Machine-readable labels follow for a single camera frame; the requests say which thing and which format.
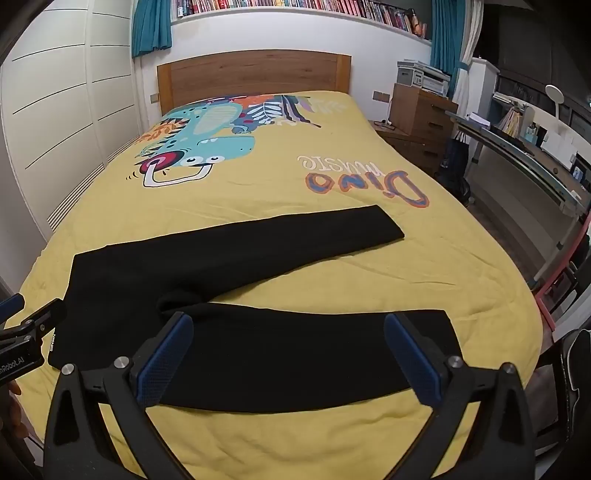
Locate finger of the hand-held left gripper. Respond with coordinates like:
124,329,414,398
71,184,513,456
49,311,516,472
0,293,26,326
18,298,68,346

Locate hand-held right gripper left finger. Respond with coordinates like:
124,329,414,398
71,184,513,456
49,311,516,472
44,311,195,480

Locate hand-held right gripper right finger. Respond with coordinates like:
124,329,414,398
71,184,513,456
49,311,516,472
385,312,537,480

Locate black pants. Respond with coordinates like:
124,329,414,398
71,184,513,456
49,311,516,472
54,206,464,414

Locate person's left hand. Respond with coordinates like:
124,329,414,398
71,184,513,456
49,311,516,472
0,381,23,441

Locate black backpack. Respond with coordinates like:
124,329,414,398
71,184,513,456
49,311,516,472
549,329,591,462

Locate yellow printed blanket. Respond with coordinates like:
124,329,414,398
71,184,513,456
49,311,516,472
16,91,543,480

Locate white wardrobe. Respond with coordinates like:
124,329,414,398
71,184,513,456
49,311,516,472
0,0,160,241

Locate black shopping bag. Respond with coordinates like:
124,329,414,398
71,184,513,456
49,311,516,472
436,133,474,205

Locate wooden nightstand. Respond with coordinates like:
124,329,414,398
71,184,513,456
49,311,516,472
375,121,419,158

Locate study desk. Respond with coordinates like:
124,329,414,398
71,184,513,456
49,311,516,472
445,107,591,222

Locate wooden dresser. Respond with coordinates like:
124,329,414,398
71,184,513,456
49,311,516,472
390,83,459,176

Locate white cabinet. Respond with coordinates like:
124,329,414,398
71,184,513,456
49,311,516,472
468,58,502,121

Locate white printer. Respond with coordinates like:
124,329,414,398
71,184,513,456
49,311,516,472
397,59,451,97

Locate wooden headboard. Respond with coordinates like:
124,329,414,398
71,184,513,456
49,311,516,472
157,50,352,117

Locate white desk lamp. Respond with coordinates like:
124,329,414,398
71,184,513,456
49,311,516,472
545,84,566,124

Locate teal curtain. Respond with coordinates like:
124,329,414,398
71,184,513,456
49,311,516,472
131,0,172,58
430,0,472,104

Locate white sheer curtain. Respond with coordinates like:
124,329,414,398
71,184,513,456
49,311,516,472
459,0,486,112

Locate row of books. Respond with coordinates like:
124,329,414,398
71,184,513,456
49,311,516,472
170,0,432,40

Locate red chair frame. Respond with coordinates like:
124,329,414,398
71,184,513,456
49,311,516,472
531,216,591,334

